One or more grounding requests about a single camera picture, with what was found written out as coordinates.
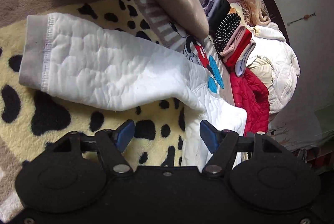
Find white quilted jacket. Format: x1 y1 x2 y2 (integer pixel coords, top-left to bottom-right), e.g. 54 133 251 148
19 13 247 169

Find red quilted jacket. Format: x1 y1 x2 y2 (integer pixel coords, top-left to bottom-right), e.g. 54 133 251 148
230 68 269 136

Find pink folded garment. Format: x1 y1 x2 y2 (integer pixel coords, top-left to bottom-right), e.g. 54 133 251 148
220 25 247 58

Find white quilted blanket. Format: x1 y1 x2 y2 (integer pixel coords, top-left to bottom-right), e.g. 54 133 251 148
247 22 301 115

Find red folded garment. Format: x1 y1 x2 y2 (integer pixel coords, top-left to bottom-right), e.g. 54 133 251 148
225 29 252 68

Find striped black white garment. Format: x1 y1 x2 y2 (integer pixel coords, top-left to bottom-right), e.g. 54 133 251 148
215 13 241 53

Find tan plush blanket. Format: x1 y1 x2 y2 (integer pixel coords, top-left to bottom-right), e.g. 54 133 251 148
239 0 271 26

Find dark purple folded garment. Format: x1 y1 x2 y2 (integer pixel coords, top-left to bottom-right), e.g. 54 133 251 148
201 0 230 33

